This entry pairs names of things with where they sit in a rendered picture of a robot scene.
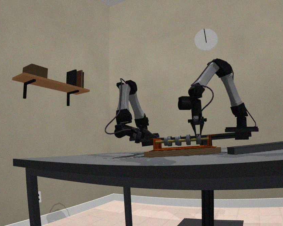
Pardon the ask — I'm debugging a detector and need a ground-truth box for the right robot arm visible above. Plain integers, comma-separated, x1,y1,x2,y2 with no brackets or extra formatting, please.
114,80,149,139

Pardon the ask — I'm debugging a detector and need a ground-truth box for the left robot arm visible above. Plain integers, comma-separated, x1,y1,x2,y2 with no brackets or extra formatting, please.
178,59,258,129

